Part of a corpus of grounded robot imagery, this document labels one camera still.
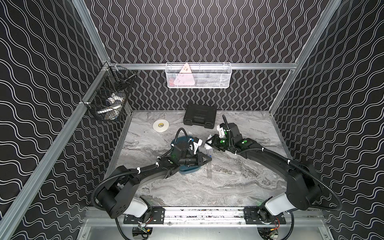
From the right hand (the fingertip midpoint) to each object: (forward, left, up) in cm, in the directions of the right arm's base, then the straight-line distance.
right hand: (206, 141), depth 84 cm
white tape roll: (+23, +32, -14) cm, 42 cm away
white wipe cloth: (-4, 0, +1) cm, 4 cm away
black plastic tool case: (+27, +2, -7) cm, 28 cm away
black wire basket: (+16, +56, +16) cm, 60 cm away
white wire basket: (+67, -1, +1) cm, 67 cm away
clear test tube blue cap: (-5, -1, +1) cm, 6 cm away
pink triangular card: (+32, +13, +20) cm, 40 cm away
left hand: (-11, -2, +1) cm, 11 cm away
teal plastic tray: (-18, +11, +2) cm, 21 cm away
